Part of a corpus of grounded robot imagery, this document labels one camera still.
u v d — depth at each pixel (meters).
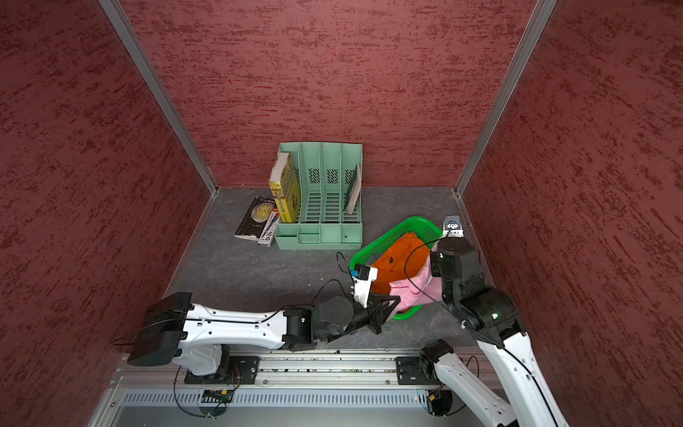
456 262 0.43
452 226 0.51
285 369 0.76
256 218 1.07
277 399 0.77
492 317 0.39
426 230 0.99
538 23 0.73
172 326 0.47
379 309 0.56
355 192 1.01
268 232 1.01
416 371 0.74
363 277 0.57
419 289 0.62
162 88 0.87
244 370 0.75
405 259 0.95
